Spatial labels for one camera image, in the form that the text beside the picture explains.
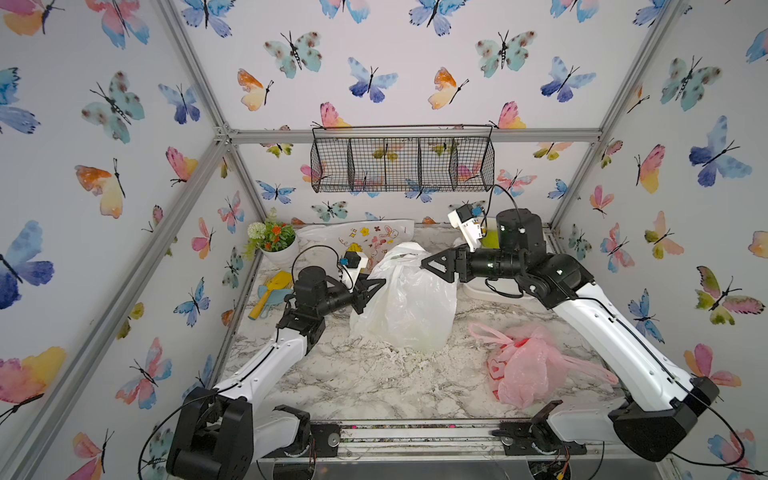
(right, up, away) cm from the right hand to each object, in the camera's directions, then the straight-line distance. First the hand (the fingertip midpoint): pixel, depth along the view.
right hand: (434, 258), depth 63 cm
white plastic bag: (-3, -14, +16) cm, 21 cm away
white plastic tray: (+19, -10, +33) cm, 39 cm away
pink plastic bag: (+23, -27, +9) cm, 36 cm away
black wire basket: (-6, +32, +35) cm, 48 cm away
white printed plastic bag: (-23, +6, +48) cm, 53 cm away
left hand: (-11, -5, +13) cm, 18 cm away
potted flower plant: (-47, +5, +35) cm, 59 cm away
